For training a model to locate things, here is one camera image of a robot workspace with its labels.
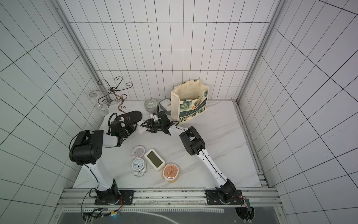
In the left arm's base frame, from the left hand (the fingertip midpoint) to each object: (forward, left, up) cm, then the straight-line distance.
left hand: (137, 125), depth 102 cm
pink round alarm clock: (-21, -6, +1) cm, 21 cm away
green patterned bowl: (+18, -8, +3) cm, 20 cm away
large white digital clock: (-26, -18, +3) cm, 32 cm away
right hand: (+1, -6, +2) cm, 6 cm away
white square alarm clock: (-4, -4, +3) cm, 7 cm away
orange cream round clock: (-33, -27, +1) cm, 43 cm away
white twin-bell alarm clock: (-30, -9, +3) cm, 32 cm away
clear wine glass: (+3, +19, +18) cm, 27 cm away
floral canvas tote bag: (+19, -39, +10) cm, 44 cm away
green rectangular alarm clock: (+20, -20, +1) cm, 29 cm away
